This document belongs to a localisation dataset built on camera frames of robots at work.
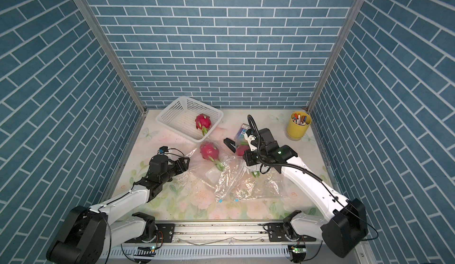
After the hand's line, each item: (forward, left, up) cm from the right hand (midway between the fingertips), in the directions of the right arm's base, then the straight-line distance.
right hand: (245, 156), depth 79 cm
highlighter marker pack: (+22, +4, -16) cm, 27 cm away
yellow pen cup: (+24, -28, -4) cm, 37 cm away
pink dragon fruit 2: (+26, +26, -8) cm, 38 cm away
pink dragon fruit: (+7, +18, -10) cm, 22 cm away
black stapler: (+17, +9, -16) cm, 24 cm away
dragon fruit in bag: (+10, +2, -11) cm, 15 cm away
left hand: (+1, +28, -10) cm, 30 cm away
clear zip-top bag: (+1, +15, -16) cm, 22 cm away
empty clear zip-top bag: (-6, -12, -16) cm, 21 cm away
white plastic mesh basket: (+36, +44, -15) cm, 59 cm away
